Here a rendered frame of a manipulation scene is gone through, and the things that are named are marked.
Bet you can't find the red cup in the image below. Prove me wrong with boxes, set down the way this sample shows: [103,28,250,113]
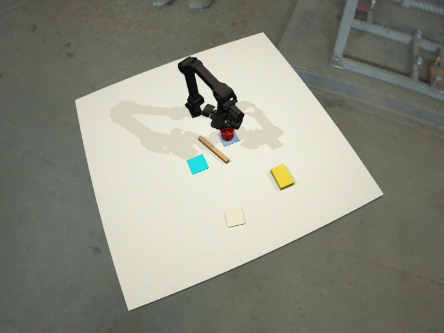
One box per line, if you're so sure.
[220,126,235,141]

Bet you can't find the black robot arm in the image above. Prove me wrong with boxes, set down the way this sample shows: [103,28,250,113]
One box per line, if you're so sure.
[178,56,245,130]

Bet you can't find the yellow rectangular block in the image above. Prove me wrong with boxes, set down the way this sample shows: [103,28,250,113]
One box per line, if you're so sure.
[270,164,294,190]

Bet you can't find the tan wooden plank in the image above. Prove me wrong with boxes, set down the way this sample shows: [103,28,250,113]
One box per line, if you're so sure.
[198,135,229,164]

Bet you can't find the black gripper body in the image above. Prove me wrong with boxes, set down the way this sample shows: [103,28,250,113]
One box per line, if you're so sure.
[202,104,243,129]

